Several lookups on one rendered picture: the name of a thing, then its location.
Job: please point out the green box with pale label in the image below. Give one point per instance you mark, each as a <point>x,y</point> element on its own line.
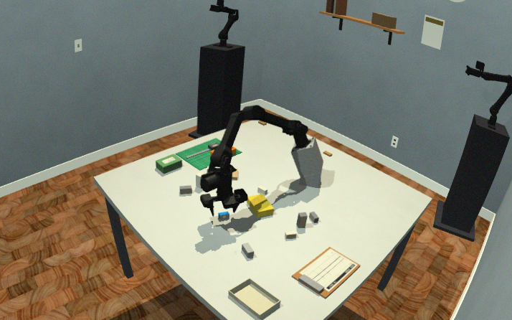
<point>168,163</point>

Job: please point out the green cutting mat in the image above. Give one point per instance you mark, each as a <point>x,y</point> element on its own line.
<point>200,161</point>

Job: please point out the yellow speckled block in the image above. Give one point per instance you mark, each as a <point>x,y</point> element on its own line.
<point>260,205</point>

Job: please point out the blue block with black rectangular mark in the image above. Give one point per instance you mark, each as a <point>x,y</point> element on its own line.
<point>223,215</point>

